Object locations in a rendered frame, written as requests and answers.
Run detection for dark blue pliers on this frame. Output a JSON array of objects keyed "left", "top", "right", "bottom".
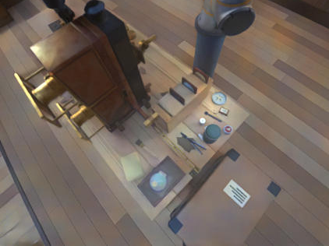
[{"left": 180, "top": 132, "right": 207, "bottom": 155}]

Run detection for brass lens tube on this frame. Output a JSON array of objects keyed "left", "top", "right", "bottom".
[
  {"left": 30, "top": 76, "right": 67, "bottom": 106},
  {"left": 69, "top": 104, "right": 95, "bottom": 128}
]

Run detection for large dark framed slide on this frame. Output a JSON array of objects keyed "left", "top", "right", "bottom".
[{"left": 136, "top": 156, "right": 186, "bottom": 209}]

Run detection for pale yellow cloth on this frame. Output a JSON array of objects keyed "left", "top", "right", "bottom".
[{"left": 120, "top": 151, "right": 145, "bottom": 182}]

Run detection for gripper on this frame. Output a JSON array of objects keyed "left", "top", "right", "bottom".
[{"left": 55, "top": 5, "right": 76, "bottom": 25}]

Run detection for brown flat case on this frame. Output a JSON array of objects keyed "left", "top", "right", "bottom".
[{"left": 168, "top": 148, "right": 282, "bottom": 246}]

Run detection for brass ruler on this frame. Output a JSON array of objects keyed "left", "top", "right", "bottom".
[{"left": 152, "top": 126, "right": 201, "bottom": 174}]

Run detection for white printed paper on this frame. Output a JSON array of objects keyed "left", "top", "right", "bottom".
[{"left": 222, "top": 179, "right": 252, "bottom": 209}]

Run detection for pale wooden slide rack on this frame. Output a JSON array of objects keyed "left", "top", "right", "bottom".
[{"left": 151, "top": 71, "right": 214, "bottom": 133}]

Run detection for brown wooden lantern body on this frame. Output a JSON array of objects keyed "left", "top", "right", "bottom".
[{"left": 30, "top": 0, "right": 153, "bottom": 134}]

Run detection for brown leather patch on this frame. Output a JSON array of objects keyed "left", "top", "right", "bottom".
[{"left": 176, "top": 135, "right": 201, "bottom": 154}]

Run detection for grey square plate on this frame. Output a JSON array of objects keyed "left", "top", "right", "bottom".
[{"left": 48, "top": 19, "right": 63, "bottom": 33}]

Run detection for dark blue slim tool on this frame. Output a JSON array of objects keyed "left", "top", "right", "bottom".
[{"left": 203, "top": 111, "right": 223, "bottom": 123}]

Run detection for green round tin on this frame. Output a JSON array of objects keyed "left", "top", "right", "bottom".
[{"left": 202, "top": 124, "right": 222, "bottom": 145}]

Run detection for blue white round plate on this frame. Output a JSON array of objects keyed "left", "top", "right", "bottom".
[{"left": 211, "top": 91, "right": 227, "bottom": 106}]

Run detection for brown framed glass slide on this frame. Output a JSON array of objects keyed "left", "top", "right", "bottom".
[
  {"left": 181, "top": 76, "right": 198, "bottom": 94},
  {"left": 193, "top": 66, "right": 209, "bottom": 84},
  {"left": 168, "top": 86, "right": 186, "bottom": 106}
]

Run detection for brown wooden slide carrier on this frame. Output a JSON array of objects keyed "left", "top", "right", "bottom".
[{"left": 133, "top": 105, "right": 154, "bottom": 121}]

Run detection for brass dissolver frame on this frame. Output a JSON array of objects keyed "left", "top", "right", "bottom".
[{"left": 13, "top": 66, "right": 94, "bottom": 142}]

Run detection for small pale brush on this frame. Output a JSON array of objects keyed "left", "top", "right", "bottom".
[{"left": 134, "top": 139, "right": 160, "bottom": 161}]

